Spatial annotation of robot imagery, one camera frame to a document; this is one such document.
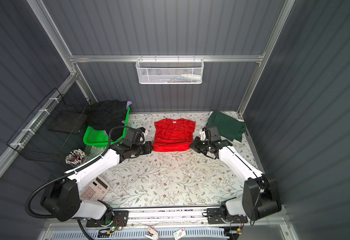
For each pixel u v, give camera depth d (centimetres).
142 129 79
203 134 80
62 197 42
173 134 105
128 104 112
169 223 73
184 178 87
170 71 124
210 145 64
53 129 73
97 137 104
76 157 78
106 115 108
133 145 66
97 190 80
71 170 46
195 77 88
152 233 68
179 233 69
